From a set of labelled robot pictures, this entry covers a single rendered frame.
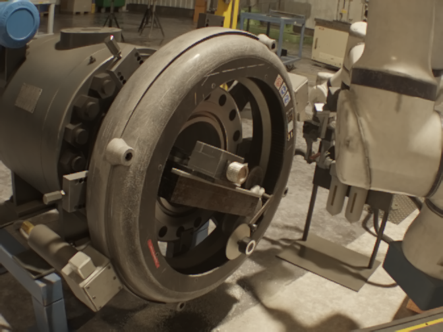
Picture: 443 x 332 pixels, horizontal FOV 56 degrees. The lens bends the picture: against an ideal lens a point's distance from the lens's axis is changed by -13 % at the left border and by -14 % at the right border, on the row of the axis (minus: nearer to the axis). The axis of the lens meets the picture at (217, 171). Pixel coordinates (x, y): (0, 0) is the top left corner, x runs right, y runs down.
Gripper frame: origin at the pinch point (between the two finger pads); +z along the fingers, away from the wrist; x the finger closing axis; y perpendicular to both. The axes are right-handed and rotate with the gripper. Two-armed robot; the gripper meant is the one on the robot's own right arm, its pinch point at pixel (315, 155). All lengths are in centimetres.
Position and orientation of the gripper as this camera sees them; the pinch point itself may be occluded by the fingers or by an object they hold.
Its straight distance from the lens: 185.4
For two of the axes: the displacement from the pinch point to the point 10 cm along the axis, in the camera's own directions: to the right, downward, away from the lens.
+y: -6.2, 2.4, -7.5
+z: -1.0, 9.2, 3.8
